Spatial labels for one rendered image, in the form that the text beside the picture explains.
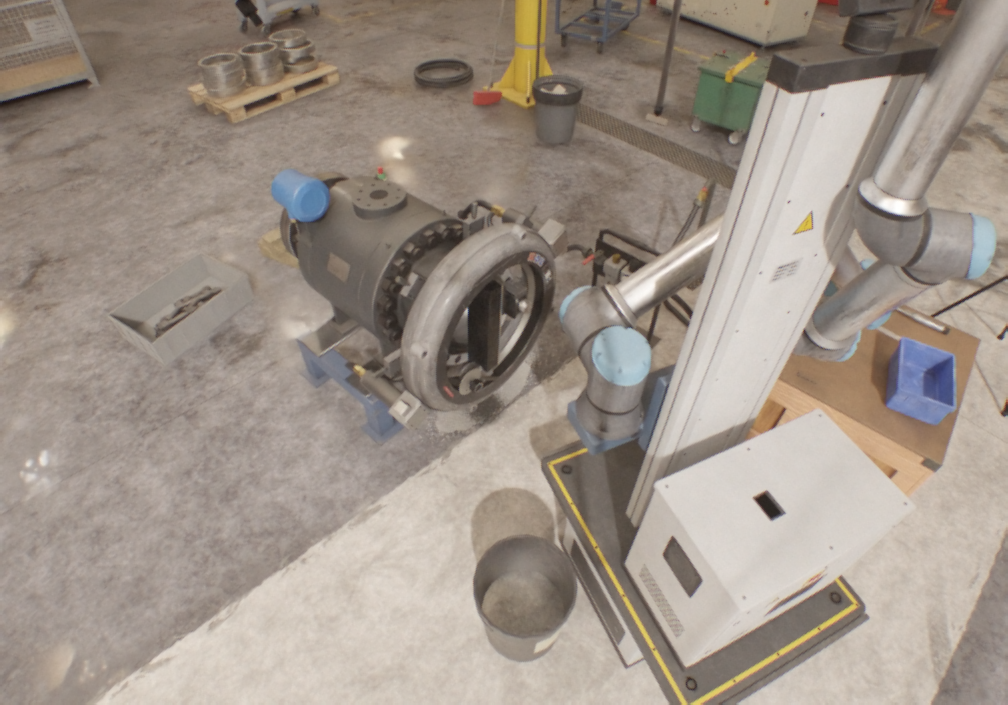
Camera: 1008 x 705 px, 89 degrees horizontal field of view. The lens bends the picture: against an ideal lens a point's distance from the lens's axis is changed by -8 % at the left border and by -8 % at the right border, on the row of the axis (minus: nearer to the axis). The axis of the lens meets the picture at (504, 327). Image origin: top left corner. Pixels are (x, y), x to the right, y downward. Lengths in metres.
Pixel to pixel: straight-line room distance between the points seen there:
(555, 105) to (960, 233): 3.59
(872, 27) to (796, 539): 1.05
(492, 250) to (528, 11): 3.69
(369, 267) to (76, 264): 2.59
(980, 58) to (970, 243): 0.34
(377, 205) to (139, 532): 1.60
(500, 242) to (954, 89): 1.27
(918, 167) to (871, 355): 1.56
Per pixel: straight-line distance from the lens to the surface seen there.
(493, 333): 1.98
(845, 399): 2.36
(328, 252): 2.25
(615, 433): 1.54
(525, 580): 2.04
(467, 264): 1.77
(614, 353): 1.40
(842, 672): 2.38
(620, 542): 1.92
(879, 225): 1.15
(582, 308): 1.53
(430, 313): 1.76
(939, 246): 1.21
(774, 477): 1.54
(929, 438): 2.41
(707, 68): 4.89
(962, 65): 1.05
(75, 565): 2.74
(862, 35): 1.06
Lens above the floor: 2.05
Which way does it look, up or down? 45 degrees down
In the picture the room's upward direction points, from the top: straight up
